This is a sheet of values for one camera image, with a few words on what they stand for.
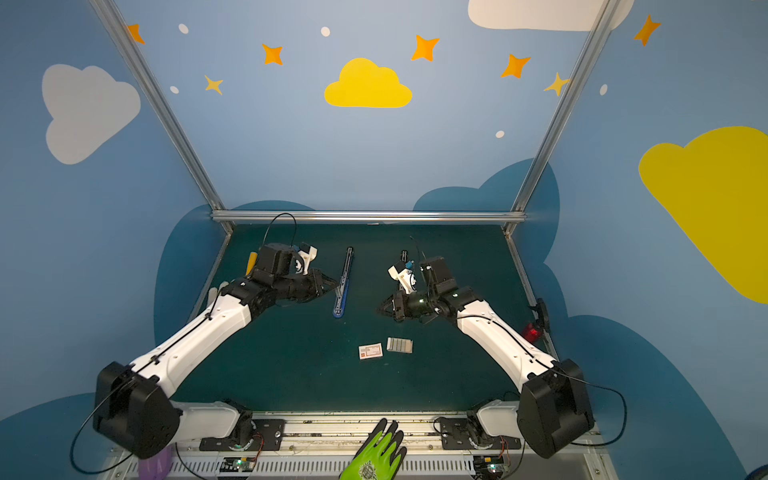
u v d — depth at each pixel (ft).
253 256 3.60
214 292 3.33
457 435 2.44
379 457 2.31
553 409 1.35
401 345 2.97
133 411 1.31
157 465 2.30
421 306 2.22
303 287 2.27
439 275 2.09
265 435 2.45
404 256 3.63
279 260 2.04
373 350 2.90
